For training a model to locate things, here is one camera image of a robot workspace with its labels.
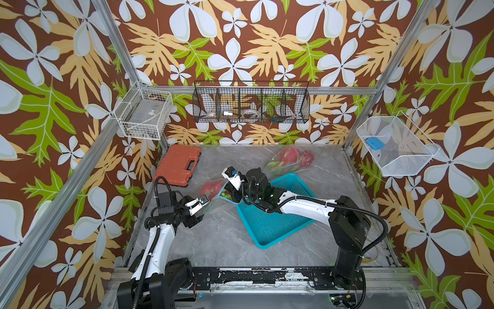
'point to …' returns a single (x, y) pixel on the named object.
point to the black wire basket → (251, 102)
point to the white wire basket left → (143, 113)
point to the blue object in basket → (375, 143)
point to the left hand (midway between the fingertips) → (194, 203)
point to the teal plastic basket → (269, 227)
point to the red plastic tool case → (177, 164)
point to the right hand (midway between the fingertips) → (222, 183)
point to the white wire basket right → (399, 149)
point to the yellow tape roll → (370, 255)
